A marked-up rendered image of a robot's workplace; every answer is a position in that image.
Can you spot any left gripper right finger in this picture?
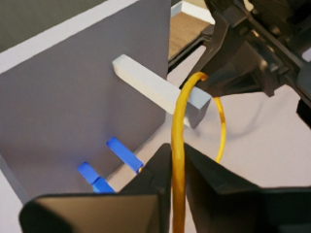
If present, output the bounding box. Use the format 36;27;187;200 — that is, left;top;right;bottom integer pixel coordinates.
184;143;311;233

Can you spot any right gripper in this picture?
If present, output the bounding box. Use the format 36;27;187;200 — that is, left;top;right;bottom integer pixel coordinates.
179;0;311;130

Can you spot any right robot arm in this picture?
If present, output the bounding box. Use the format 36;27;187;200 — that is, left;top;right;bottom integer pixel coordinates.
273;0;311;37

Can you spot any yellow cable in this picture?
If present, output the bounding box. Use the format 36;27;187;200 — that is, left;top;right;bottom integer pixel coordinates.
93;72;225;233

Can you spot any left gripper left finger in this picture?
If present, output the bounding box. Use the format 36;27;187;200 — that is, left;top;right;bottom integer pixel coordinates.
17;143;172;233

